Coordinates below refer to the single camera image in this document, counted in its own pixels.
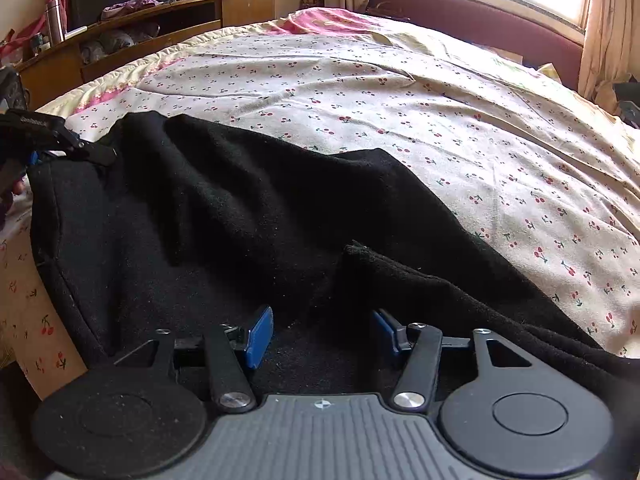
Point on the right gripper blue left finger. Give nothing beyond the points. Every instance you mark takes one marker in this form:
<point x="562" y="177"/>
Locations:
<point x="233" y="354"/>

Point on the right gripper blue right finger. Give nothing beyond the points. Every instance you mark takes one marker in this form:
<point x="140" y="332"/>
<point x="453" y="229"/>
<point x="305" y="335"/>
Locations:
<point x="416" y="348"/>

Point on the black pants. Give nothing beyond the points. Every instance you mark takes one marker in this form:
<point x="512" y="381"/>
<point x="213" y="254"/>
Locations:
<point x="197" y="224"/>

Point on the wooden side cabinet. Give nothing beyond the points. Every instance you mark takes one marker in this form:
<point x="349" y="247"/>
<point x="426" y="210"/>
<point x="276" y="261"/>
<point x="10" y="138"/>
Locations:
<point x="107" y="45"/>

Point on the steel thermos bottle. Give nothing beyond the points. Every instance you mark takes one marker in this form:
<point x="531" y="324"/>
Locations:
<point x="54" y="16"/>

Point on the cherry print bed quilt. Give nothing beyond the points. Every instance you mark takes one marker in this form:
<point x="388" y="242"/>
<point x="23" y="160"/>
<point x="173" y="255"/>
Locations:
<point x="543" y="176"/>

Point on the maroon padded bench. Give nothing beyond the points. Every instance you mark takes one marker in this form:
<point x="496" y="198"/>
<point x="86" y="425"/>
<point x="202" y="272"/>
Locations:
<point x="478" y="23"/>

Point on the right beige curtain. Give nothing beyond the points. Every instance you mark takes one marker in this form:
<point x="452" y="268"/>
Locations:
<point x="610" y="54"/>

